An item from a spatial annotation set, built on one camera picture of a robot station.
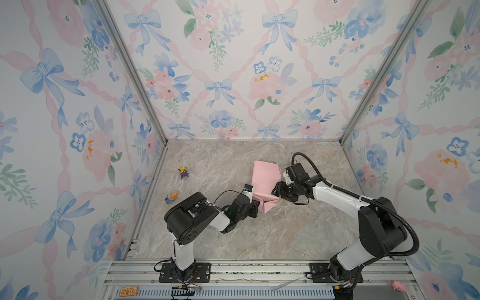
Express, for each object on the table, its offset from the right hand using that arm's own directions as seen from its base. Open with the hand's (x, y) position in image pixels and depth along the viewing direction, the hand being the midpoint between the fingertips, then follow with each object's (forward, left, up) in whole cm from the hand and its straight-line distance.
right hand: (276, 192), depth 90 cm
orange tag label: (-39, +58, -4) cm, 70 cm away
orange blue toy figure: (-1, +52, -3) cm, 52 cm away
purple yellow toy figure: (+14, +49, -3) cm, 51 cm away
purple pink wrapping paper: (+10, +5, +1) cm, 11 cm away
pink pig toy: (-36, -43, -6) cm, 56 cm away
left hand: (-2, +7, -5) cm, 9 cm away
